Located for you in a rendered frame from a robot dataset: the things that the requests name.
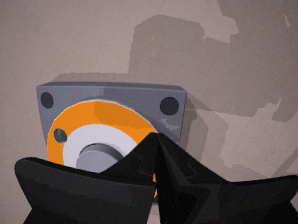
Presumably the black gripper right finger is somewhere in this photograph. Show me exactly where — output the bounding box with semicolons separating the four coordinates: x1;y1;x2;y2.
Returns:
154;132;298;224

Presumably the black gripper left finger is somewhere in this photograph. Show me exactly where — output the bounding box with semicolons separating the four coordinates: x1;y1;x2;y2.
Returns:
15;132;158;224

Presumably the orange round plate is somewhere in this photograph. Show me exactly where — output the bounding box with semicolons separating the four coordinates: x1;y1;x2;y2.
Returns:
47;99;158;168

